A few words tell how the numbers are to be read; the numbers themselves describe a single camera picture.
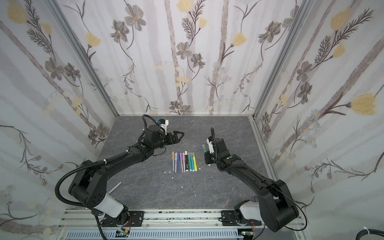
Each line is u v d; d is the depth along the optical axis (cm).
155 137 68
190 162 93
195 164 93
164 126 78
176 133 76
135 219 73
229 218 73
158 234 70
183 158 95
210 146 79
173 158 96
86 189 44
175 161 94
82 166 46
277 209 41
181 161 95
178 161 95
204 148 88
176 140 76
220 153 66
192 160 95
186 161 95
